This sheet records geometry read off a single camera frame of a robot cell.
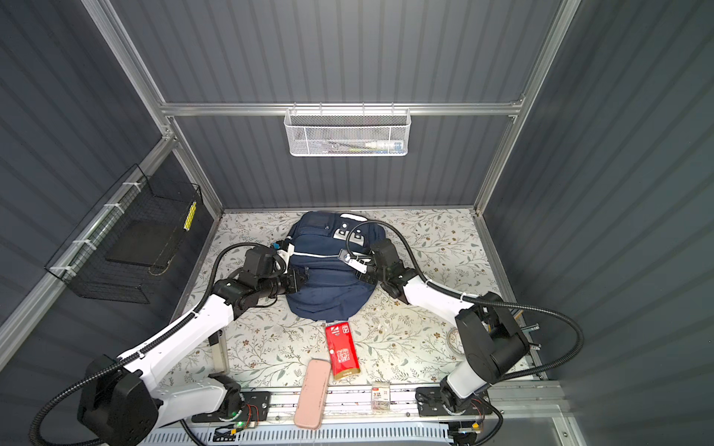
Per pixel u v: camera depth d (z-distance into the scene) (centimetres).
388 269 67
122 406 39
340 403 75
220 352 80
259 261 61
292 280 71
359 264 75
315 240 96
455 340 84
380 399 73
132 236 73
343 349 83
